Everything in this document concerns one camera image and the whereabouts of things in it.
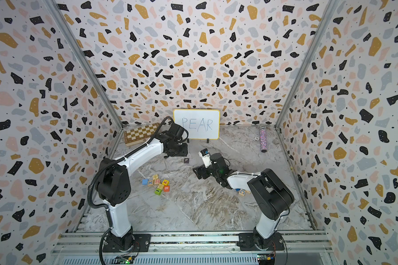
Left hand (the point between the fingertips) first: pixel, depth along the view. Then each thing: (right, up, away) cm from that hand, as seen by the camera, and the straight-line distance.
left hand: (187, 151), depth 92 cm
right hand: (+7, -8, 0) cm, 11 cm away
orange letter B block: (-11, -20, -2) cm, 23 cm away
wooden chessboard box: (-35, +10, +21) cm, 42 cm away
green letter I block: (-15, -21, -4) cm, 26 cm away
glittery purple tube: (+49, +7, +21) cm, 54 cm away
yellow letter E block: (-12, -17, 0) cm, 21 cm away
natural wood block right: (+30, -22, -3) cm, 37 cm away
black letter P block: (-2, -6, +10) cm, 12 cm away
